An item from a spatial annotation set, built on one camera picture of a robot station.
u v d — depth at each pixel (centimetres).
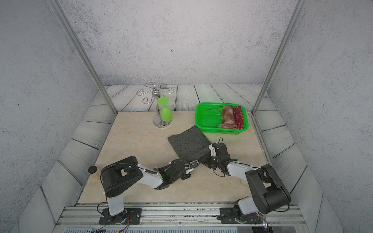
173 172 69
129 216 73
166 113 96
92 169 80
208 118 118
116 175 50
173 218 74
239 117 105
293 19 74
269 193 44
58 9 71
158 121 114
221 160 71
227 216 72
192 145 99
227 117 104
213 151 85
